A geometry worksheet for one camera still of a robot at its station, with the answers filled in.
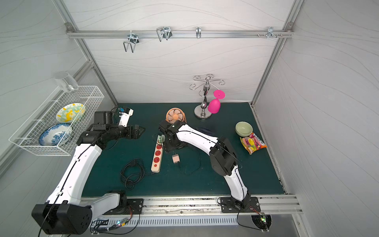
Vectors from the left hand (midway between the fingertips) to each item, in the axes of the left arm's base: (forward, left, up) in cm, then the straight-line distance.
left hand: (137, 127), depth 75 cm
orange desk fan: (+23, -16, -15) cm, 32 cm away
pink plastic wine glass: (+25, -43, -9) cm, 50 cm away
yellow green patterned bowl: (+2, +31, +9) cm, 32 cm away
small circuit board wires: (-40, +12, -24) cm, 48 cm away
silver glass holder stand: (+33, -35, -24) cm, 54 cm away
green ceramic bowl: (+16, -64, -22) cm, 70 cm away
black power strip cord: (-15, +6, -23) cm, 29 cm away
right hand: (-2, -18, -17) cm, 24 cm away
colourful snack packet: (+3, -67, -20) cm, 69 cm away
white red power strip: (-9, -8, -22) cm, 25 cm away
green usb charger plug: (+6, -8, -20) cm, 22 cm away
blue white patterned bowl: (-10, +30, +8) cm, 33 cm away
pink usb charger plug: (-6, -19, -23) cm, 30 cm away
